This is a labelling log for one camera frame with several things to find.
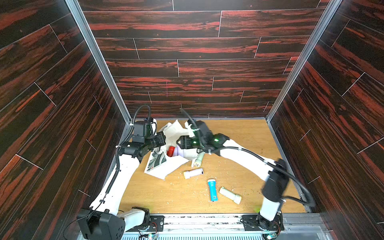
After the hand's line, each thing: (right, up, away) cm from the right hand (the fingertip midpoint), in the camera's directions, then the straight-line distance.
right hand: (184, 139), depth 80 cm
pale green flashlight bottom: (+25, -31, +1) cm, 40 cm away
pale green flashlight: (+8, -15, +13) cm, 22 cm away
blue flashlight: (+16, -29, +4) cm, 33 cm away
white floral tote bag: (-13, -13, -3) cm, 19 cm away
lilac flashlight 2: (+3, -21, +8) cm, 23 cm away
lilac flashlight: (-4, -8, +13) cm, 16 cm away
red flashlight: (-10, -9, +15) cm, 21 cm away
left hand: (-9, +2, -3) cm, 10 cm away
